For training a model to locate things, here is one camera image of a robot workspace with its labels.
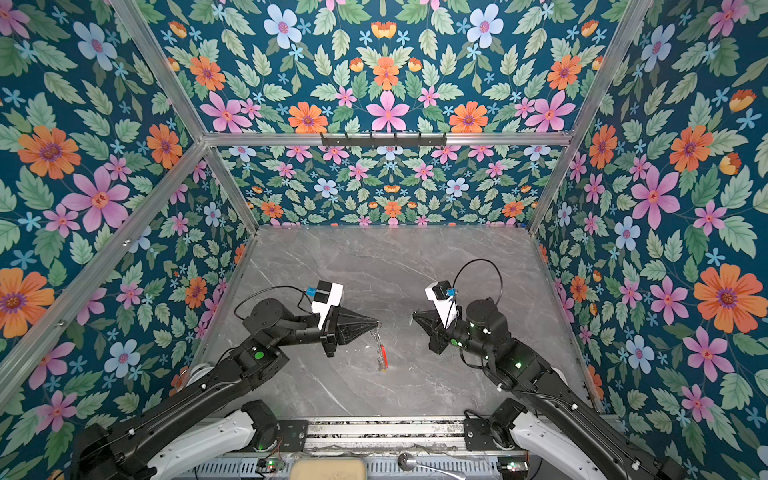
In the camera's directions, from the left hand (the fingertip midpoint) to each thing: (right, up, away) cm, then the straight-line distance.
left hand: (374, 325), depth 55 cm
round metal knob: (+6, -35, +13) cm, 38 cm away
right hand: (+8, -1, +12) cm, 15 cm away
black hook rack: (-1, +49, +38) cm, 62 cm away
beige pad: (-12, -35, +11) cm, 39 cm away
